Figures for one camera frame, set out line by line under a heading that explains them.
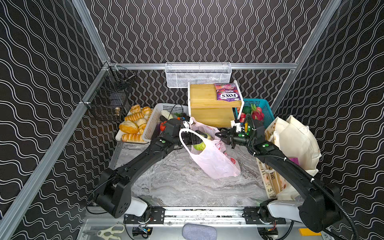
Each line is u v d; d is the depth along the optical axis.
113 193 0.42
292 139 0.81
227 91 0.80
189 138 0.70
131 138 1.00
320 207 0.40
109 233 0.70
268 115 1.08
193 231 0.68
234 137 0.67
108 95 0.92
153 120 1.04
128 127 1.03
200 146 0.73
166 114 1.10
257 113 1.08
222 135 0.73
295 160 0.76
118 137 1.04
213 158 0.66
